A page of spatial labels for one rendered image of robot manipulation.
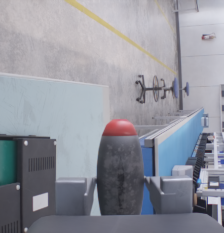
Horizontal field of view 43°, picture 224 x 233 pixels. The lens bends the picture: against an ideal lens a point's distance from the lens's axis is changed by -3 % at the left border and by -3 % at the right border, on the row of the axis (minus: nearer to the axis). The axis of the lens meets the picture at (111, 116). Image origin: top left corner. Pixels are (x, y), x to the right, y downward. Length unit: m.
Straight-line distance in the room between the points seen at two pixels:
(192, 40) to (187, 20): 0.81
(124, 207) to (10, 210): 0.20
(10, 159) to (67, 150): 0.16
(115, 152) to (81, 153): 0.39
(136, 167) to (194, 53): 11.29
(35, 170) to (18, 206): 0.05
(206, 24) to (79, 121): 11.17
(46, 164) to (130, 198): 0.25
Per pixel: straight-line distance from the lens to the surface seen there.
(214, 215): 3.00
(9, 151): 0.35
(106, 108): 0.68
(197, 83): 11.31
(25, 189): 0.36
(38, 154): 0.38
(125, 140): 0.16
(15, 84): 0.38
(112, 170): 0.16
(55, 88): 0.47
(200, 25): 11.64
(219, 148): 5.91
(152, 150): 1.69
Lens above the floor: 1.23
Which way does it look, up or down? 19 degrees down
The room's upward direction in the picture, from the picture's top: 89 degrees clockwise
